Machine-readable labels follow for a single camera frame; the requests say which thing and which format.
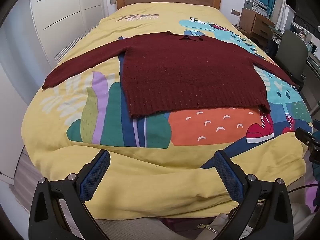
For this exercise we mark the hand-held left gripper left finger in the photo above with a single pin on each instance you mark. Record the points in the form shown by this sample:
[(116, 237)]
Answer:
[(96, 175)]

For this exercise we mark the yellow printed duvet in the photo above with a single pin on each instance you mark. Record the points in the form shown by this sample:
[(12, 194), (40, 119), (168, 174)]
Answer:
[(125, 180)]

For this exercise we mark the grey-green chair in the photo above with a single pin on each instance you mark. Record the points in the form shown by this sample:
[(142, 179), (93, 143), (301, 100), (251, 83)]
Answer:
[(291, 50)]

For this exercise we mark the white wardrobe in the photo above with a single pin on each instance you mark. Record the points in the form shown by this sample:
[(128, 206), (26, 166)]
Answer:
[(62, 12)]

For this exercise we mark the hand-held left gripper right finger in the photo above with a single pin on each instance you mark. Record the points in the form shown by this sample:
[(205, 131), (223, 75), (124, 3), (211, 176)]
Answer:
[(228, 175)]

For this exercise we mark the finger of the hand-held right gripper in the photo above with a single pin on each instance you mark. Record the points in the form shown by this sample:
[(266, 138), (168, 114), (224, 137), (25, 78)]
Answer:
[(303, 135)]

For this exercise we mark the wooden drawer cabinet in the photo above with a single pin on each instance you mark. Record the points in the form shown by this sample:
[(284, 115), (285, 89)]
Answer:
[(257, 23)]

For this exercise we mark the grey printer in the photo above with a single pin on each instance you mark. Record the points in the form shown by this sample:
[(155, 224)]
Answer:
[(250, 3)]

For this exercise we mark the maroon knitted sweater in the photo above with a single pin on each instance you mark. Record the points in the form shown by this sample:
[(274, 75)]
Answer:
[(187, 80)]

